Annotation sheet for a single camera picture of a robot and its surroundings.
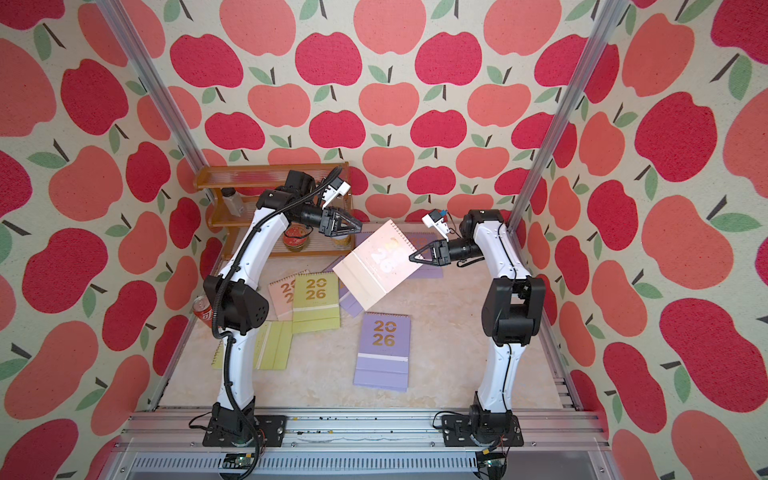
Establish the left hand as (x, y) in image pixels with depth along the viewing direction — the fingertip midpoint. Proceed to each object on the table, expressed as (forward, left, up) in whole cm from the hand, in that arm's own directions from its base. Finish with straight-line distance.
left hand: (361, 233), depth 76 cm
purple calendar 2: (-1, -14, -1) cm, 15 cm away
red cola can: (-10, +47, -22) cm, 53 cm away
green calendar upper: (-3, +16, -29) cm, 33 cm away
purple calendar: (-21, -6, -31) cm, 38 cm away
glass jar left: (+23, +44, -9) cm, 51 cm away
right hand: (-6, -14, -8) cm, 18 cm away
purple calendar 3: (0, +7, -30) cm, 31 cm away
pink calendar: (-5, -4, -7) cm, 9 cm away
